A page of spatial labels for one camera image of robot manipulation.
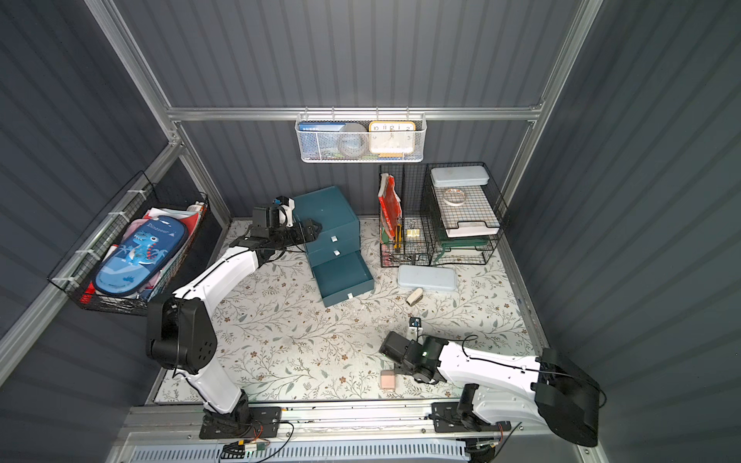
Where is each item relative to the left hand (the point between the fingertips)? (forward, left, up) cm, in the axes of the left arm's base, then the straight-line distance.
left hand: (314, 229), depth 90 cm
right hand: (-34, -28, -19) cm, 48 cm away
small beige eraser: (-14, -32, -17) cm, 39 cm away
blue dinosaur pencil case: (-21, +35, +14) cm, 43 cm away
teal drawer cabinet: (0, -8, +1) cm, 8 cm away
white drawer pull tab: (-1, -6, -10) cm, 11 cm away
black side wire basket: (-4, +44, +14) cm, 47 cm away
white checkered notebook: (+9, -50, -1) cm, 51 cm away
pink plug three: (-39, -22, -19) cm, 49 cm away
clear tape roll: (+15, -47, 0) cm, 49 cm away
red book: (+26, -25, -12) cm, 38 cm away
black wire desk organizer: (+16, -43, -9) cm, 47 cm away
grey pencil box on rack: (+23, -50, +3) cm, 55 cm away
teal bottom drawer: (-8, -8, -16) cm, 19 cm away
